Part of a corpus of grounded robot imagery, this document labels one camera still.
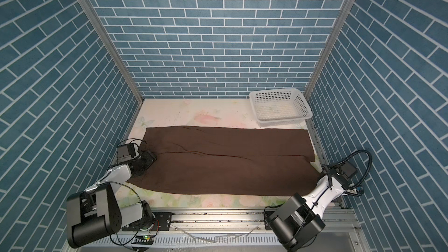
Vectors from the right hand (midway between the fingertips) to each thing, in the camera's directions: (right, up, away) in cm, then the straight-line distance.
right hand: (329, 187), depth 77 cm
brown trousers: (-29, +7, +16) cm, 34 cm away
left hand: (-85, +10, +14) cm, 87 cm away
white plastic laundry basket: (-11, +37, +40) cm, 56 cm away
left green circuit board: (-81, -20, -5) cm, 84 cm away
